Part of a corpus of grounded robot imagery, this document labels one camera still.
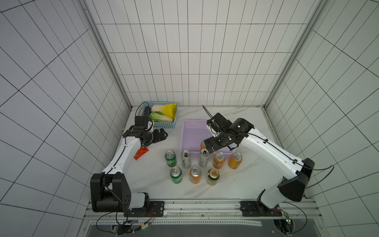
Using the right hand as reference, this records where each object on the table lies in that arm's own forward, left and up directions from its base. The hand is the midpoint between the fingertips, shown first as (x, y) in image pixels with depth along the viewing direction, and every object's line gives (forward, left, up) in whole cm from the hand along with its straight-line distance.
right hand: (209, 145), depth 74 cm
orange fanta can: (-3, -6, -10) cm, 12 cm away
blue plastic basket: (+22, +35, -14) cm, 43 cm away
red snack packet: (+4, +42, -19) cm, 47 cm away
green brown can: (-12, -3, -10) cm, 16 cm away
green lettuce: (+28, +34, -12) cm, 46 cm away
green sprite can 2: (-13, +16, -10) cm, 23 cm away
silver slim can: (-3, +2, -8) cm, 9 cm away
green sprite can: (-3, +21, -10) cm, 24 cm away
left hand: (+6, +29, -7) cm, 30 cm away
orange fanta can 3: (-12, +6, -10) cm, 16 cm away
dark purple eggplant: (+37, +46, -16) cm, 61 cm away
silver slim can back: (-4, +12, -7) cm, 14 cm away
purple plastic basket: (+22, +10, -22) cm, 32 cm away
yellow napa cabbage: (+34, +28, -11) cm, 46 cm away
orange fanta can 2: (-3, -15, -10) cm, 19 cm away
